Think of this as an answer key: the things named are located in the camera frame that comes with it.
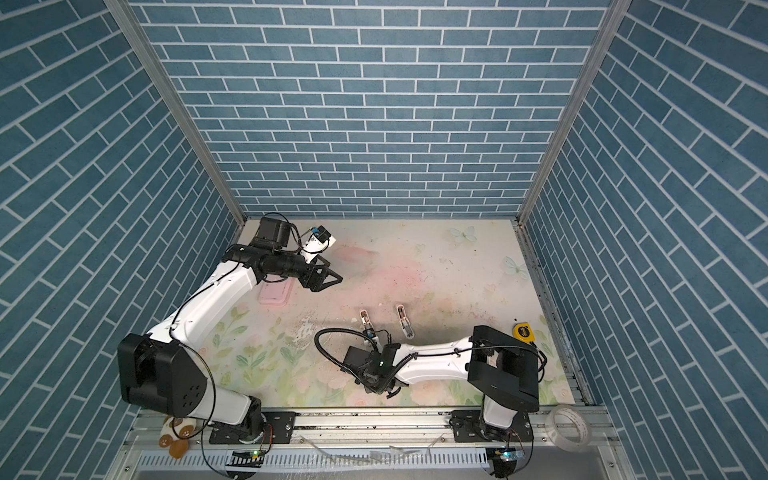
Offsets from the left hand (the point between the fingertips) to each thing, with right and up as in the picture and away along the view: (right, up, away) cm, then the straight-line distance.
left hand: (333, 269), depth 80 cm
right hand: (+10, -30, +2) cm, 31 cm away
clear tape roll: (+56, -40, -8) cm, 70 cm away
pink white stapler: (+20, -17, +11) cm, 28 cm away
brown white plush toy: (-36, -39, -9) cm, 54 cm away
